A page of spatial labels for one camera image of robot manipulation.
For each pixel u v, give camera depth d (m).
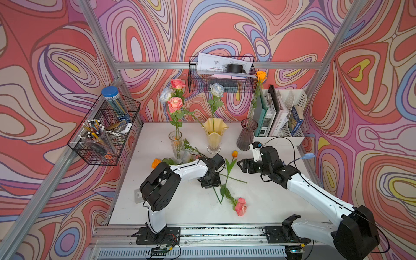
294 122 1.01
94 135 0.58
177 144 0.94
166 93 0.73
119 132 0.72
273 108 0.90
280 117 0.89
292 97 1.00
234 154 1.00
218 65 0.86
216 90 0.77
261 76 0.85
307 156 0.75
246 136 1.04
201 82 1.01
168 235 0.73
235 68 0.82
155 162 0.93
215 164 0.73
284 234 0.68
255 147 0.73
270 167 0.62
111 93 0.70
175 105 0.74
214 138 0.90
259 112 0.87
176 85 0.78
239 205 0.78
